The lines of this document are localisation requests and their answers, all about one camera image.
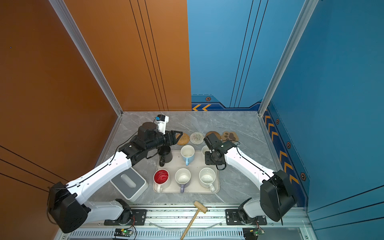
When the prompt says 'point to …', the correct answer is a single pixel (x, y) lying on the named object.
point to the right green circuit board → (252, 233)
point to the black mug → (165, 153)
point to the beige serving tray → (197, 164)
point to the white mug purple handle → (182, 177)
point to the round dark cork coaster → (216, 134)
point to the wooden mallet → (201, 207)
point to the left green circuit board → (123, 232)
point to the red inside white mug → (160, 178)
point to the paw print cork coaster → (230, 135)
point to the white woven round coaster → (196, 138)
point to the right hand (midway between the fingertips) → (208, 161)
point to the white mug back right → (204, 149)
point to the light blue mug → (187, 153)
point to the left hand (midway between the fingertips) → (180, 132)
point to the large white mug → (207, 176)
